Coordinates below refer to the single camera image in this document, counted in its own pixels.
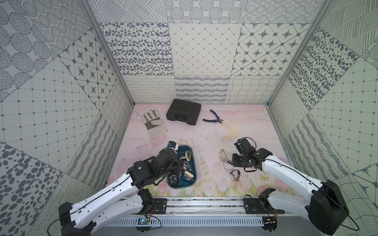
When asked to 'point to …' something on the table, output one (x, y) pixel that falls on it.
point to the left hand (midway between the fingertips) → (184, 165)
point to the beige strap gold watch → (223, 156)
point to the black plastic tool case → (187, 112)
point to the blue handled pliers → (217, 120)
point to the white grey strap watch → (228, 165)
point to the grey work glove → (154, 124)
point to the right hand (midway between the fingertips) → (236, 162)
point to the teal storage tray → (186, 153)
